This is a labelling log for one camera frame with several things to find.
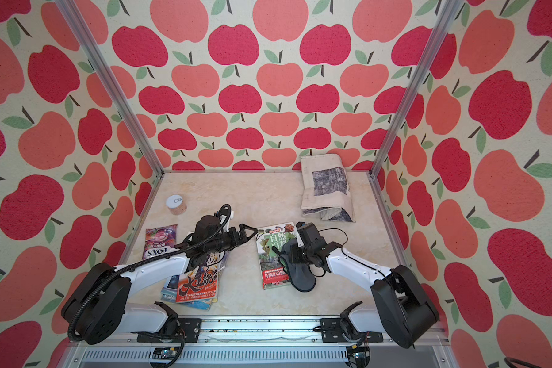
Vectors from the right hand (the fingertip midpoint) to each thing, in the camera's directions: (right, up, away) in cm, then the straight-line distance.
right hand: (291, 256), depth 88 cm
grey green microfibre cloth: (+3, -4, -10) cm, 11 cm away
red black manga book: (-34, -8, -8) cm, 36 cm away
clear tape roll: (-52, +20, +13) cm, 57 cm away
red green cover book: (-7, -5, -4) cm, 10 cm away
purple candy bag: (-55, +5, +5) cm, 55 cm away
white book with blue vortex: (-44, -10, -8) cm, 46 cm away
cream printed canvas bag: (+17, +27, +17) cm, 36 cm away
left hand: (-14, +8, -6) cm, 17 cm away
